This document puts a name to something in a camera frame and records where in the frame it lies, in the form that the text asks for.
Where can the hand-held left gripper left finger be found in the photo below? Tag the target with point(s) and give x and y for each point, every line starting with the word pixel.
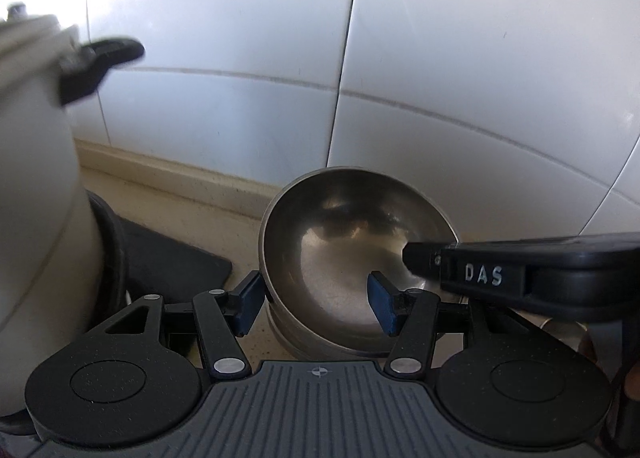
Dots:
pixel 248 305

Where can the black gas stove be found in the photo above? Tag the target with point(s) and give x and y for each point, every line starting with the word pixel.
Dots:
pixel 165 263

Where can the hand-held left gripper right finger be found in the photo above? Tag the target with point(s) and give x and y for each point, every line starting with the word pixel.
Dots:
pixel 382 303

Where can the aluminium pressure cooker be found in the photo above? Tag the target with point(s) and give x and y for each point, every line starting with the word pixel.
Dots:
pixel 30 188

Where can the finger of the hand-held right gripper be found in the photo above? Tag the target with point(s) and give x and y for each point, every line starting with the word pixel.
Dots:
pixel 422 260

